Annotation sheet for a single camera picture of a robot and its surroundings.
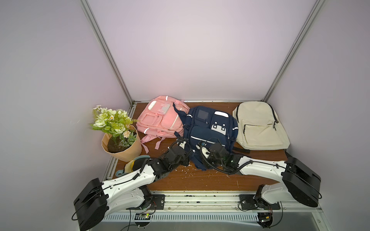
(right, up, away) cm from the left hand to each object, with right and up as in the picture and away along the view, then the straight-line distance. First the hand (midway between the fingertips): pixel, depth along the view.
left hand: (191, 153), depth 80 cm
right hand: (+5, +1, +3) cm, 6 cm away
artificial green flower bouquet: (-40, +18, -5) cm, 44 cm away
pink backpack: (-24, +19, +26) cm, 40 cm away
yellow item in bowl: (-37, -9, +3) cm, 38 cm away
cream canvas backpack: (+49, +13, +21) cm, 55 cm away
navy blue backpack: (+9, +15, +20) cm, 26 cm away
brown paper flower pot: (-39, +3, +1) cm, 39 cm away
